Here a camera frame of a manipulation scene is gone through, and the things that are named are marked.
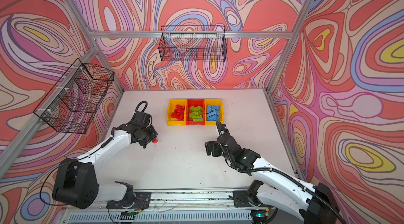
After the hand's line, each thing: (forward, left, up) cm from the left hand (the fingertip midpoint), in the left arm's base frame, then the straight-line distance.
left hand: (158, 134), depth 88 cm
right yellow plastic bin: (+24, -33, 0) cm, 41 cm away
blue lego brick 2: (+16, -32, -2) cm, 36 cm away
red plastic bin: (+27, -20, -4) cm, 33 cm away
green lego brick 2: (+16, -21, -4) cm, 27 cm away
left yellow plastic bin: (+23, -3, -5) cm, 24 cm away
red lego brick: (+16, -7, -5) cm, 18 cm away
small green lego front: (+14, -22, -5) cm, 26 cm away
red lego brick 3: (+24, -9, -5) cm, 26 cm away
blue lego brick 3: (+13, -32, -3) cm, 35 cm away
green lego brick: (+21, -22, -4) cm, 31 cm away
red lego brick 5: (-5, +1, +2) cm, 6 cm away
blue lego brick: (+22, -31, -4) cm, 38 cm away
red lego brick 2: (+15, -11, -4) cm, 19 cm away
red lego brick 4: (+18, -10, -3) cm, 21 cm away
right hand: (-9, -31, +3) cm, 33 cm away
